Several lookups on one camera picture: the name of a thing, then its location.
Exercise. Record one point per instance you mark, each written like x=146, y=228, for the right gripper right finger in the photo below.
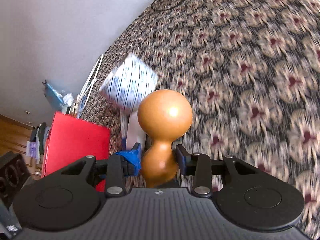
x=188, y=162

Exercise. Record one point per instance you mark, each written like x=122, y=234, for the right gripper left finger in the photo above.
x=130, y=162

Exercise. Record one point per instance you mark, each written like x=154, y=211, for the orange wooden gourd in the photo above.
x=164, y=115

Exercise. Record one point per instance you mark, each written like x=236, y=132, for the white blue patterned cup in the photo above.
x=129, y=83

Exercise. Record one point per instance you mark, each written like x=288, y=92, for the white small box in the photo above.
x=134, y=132

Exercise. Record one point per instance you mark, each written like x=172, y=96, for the red cardboard box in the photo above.
x=70, y=139

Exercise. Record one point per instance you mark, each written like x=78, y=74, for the black speaker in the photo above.
x=13, y=175

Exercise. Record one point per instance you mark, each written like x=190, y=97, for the wooden cabinet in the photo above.
x=14, y=137

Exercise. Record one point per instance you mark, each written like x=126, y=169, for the blue notebook by wall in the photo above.
x=54, y=98

